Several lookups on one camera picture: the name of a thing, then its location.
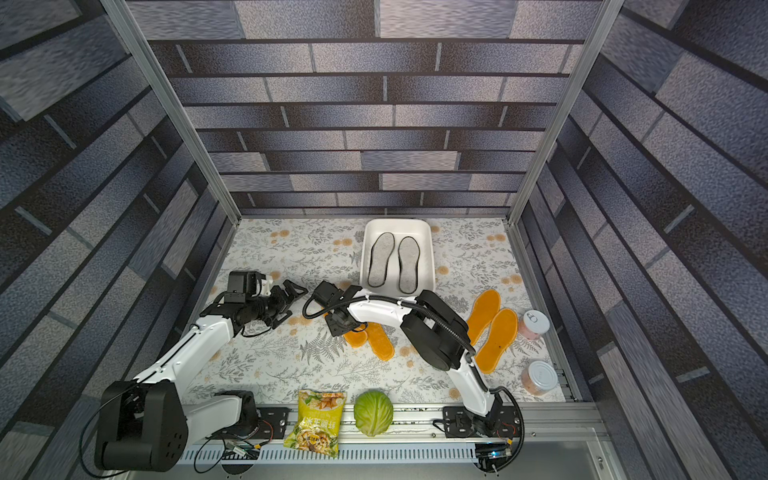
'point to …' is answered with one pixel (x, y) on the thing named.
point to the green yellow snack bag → (319, 422)
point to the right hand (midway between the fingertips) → (340, 324)
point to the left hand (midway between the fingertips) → (301, 297)
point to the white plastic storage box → (397, 257)
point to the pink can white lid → (533, 323)
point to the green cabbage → (373, 412)
